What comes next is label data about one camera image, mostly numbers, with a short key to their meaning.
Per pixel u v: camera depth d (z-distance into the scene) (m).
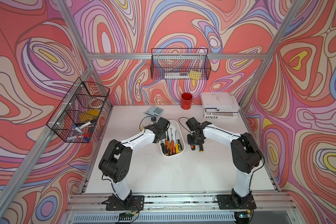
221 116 1.10
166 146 0.91
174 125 0.97
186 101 1.12
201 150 0.91
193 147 0.91
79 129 0.72
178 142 0.95
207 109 1.08
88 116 0.70
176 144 0.93
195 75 0.82
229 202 0.72
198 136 0.72
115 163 0.47
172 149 0.90
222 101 1.08
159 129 0.71
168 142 0.93
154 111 1.14
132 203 0.73
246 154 0.50
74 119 0.74
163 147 0.91
